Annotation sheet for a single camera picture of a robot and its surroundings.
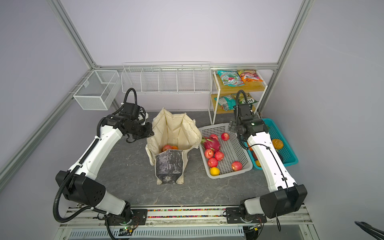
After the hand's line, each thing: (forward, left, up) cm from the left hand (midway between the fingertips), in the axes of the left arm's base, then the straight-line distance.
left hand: (154, 135), depth 78 cm
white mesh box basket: (+35, +40, +3) cm, 53 cm away
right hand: (-1, -46, +4) cm, 46 cm away
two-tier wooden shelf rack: (+22, -60, +9) cm, 64 cm away
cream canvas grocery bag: (+12, -6, -20) cm, 24 cm away
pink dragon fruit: (+1, -31, -14) cm, 34 cm away
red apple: (0, -5, -14) cm, 14 cm away
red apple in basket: (-5, -29, -14) cm, 33 cm away
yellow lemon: (-15, -32, -18) cm, 39 cm away
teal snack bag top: (+29, -45, +13) cm, 55 cm away
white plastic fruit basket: (-1, -39, -22) cm, 45 cm away
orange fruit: (+3, -8, -19) cm, 21 cm away
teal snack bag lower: (+26, -45, -4) cm, 52 cm away
